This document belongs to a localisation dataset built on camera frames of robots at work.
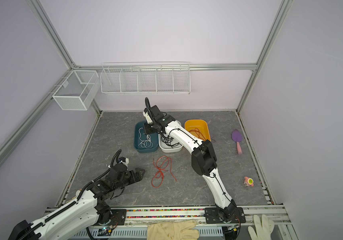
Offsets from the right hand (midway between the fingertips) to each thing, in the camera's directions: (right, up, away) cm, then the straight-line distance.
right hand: (145, 130), depth 90 cm
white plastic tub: (+11, -12, +4) cm, 17 cm away
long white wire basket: (-2, +35, +10) cm, 36 cm away
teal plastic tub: (+4, -7, +12) cm, 14 cm away
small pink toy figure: (+59, -28, -9) cm, 66 cm away
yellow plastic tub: (+35, +1, +15) cm, 38 cm away
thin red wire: (+7, -23, +1) cm, 24 cm away
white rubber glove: (+59, -47, -20) cm, 78 cm away
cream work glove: (+21, -47, -20) cm, 55 cm away
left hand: (-2, -25, -6) cm, 26 cm away
